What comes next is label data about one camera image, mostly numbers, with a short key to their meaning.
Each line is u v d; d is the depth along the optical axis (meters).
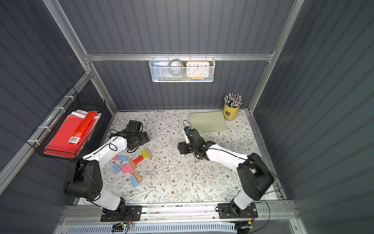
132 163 0.91
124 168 0.88
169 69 0.88
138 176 0.86
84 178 0.87
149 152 0.96
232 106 1.01
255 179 0.45
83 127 0.72
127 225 0.69
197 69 0.88
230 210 0.73
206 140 0.69
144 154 0.94
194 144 0.67
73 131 0.71
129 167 0.89
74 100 0.79
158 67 0.89
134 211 0.74
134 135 0.70
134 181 0.84
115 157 0.58
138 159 0.93
